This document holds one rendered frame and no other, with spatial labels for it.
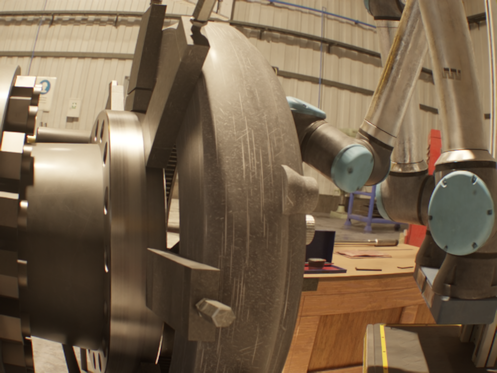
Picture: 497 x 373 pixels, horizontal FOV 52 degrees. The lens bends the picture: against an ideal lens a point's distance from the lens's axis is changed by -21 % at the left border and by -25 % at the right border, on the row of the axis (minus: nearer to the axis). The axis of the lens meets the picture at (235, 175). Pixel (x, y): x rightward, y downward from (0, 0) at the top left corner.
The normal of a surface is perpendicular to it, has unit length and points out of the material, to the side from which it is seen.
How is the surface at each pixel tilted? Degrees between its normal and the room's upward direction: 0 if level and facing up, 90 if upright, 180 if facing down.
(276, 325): 89
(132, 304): 95
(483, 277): 70
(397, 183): 105
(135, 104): 86
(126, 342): 112
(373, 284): 90
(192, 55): 130
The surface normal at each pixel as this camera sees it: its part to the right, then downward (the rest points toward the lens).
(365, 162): 0.64, 0.50
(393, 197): -0.76, 0.16
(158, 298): -0.93, -0.10
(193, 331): 0.35, -0.02
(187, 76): 0.18, 0.69
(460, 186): -0.57, 0.04
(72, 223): 0.30, -0.32
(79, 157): 0.20, -0.86
